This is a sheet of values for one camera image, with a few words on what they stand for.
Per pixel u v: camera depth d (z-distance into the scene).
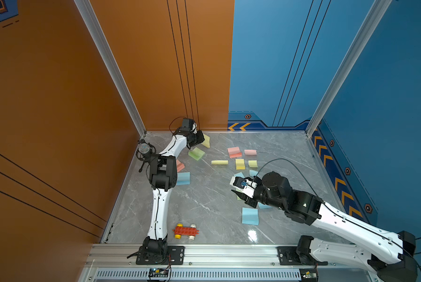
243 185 0.54
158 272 0.71
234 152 1.09
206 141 1.09
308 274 0.71
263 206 0.56
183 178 0.97
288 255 0.72
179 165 1.02
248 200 0.57
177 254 0.74
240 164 1.03
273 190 0.48
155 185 0.64
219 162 1.06
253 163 1.04
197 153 1.08
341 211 0.46
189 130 0.87
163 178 0.64
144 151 0.83
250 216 0.83
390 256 0.39
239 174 0.97
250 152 1.09
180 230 0.79
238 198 0.60
